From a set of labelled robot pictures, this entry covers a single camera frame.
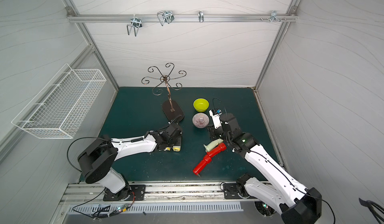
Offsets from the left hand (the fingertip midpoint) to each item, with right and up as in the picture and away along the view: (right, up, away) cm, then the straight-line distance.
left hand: (181, 139), depth 89 cm
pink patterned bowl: (+12, +10, +12) cm, 20 cm away
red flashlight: (+23, -4, -2) cm, 23 cm away
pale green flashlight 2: (+18, -3, 0) cm, 19 cm away
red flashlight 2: (+12, -12, -9) cm, 19 cm away
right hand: (+15, +10, -13) cm, 22 cm away
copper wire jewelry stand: (-9, +18, +15) cm, 25 cm away
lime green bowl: (+12, +20, +19) cm, 30 cm away
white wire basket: (-55, +19, -20) cm, 62 cm away
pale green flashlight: (-2, -4, -6) cm, 7 cm away
